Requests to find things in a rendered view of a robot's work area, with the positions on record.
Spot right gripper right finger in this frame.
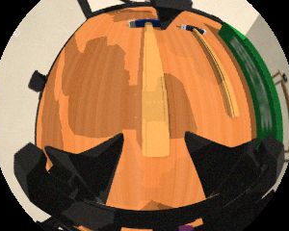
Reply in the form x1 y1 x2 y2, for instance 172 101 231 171
184 131 259 199

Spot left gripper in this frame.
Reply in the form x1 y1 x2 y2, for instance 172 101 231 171
149 0 193 30

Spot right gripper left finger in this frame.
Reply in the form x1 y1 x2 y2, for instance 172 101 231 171
44 133 124 205

